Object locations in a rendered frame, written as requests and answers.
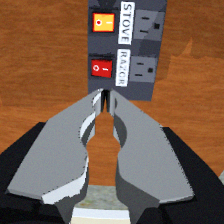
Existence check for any dark grey power strip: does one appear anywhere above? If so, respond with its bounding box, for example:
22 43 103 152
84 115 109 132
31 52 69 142
88 0 167 101

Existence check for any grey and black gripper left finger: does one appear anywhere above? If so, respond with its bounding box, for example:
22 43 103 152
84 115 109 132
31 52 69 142
0 88 106 224

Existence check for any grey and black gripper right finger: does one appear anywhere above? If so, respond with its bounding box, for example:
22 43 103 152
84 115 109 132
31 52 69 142
106 89 224 224

